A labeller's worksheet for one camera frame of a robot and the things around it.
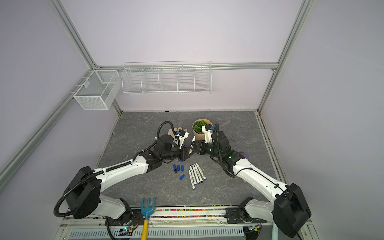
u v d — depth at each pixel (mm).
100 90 997
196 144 756
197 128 961
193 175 866
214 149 645
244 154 575
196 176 865
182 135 717
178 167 912
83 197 421
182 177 870
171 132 695
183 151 697
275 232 688
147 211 746
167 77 980
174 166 913
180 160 698
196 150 692
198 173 873
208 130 703
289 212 398
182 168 912
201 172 884
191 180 848
